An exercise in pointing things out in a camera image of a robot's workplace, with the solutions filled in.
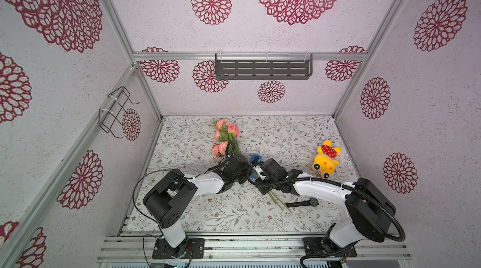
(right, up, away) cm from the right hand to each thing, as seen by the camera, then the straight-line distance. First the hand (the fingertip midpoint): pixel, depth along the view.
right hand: (256, 181), depth 87 cm
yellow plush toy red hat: (+34, +9, +5) cm, 36 cm away
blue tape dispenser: (+2, +9, +10) cm, 14 cm away
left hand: (0, +6, +3) cm, 7 cm away
